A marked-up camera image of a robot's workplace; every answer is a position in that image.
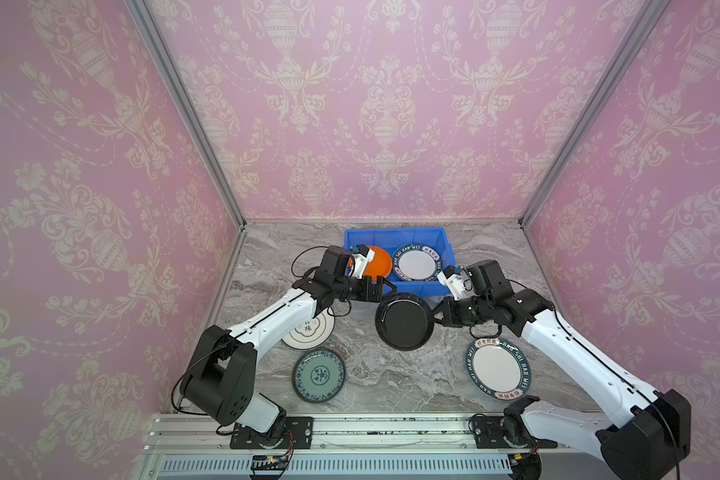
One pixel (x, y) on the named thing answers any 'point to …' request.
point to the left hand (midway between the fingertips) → (386, 291)
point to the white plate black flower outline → (312, 333)
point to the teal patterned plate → (319, 376)
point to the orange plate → (381, 264)
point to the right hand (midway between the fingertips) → (429, 316)
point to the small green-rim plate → (417, 262)
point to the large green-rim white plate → (499, 369)
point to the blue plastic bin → (393, 239)
